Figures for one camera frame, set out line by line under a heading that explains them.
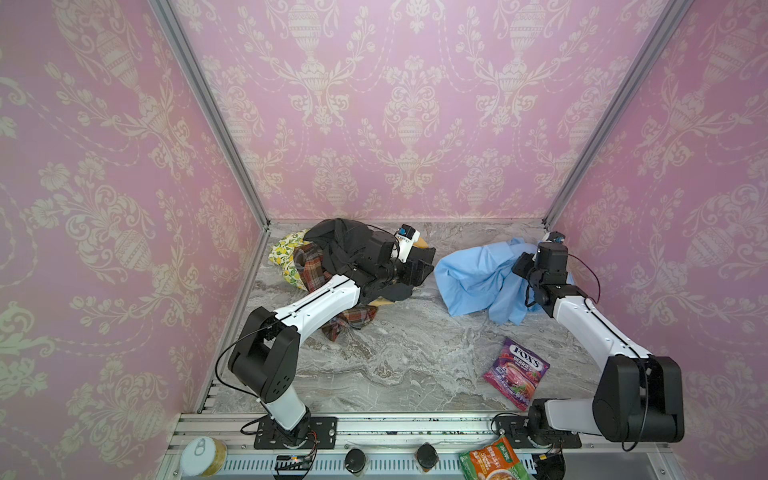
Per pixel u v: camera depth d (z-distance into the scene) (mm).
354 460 625
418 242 1128
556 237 758
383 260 666
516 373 811
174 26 714
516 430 731
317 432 744
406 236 741
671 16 689
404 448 728
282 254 1050
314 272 926
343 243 965
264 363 447
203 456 672
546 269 660
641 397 444
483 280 965
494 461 685
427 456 649
